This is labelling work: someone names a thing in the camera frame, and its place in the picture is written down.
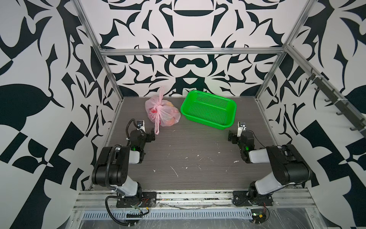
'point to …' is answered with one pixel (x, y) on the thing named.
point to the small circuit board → (258, 216)
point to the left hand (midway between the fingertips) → (143, 126)
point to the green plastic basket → (215, 110)
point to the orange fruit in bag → (170, 122)
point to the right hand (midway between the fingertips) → (237, 128)
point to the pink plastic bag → (160, 111)
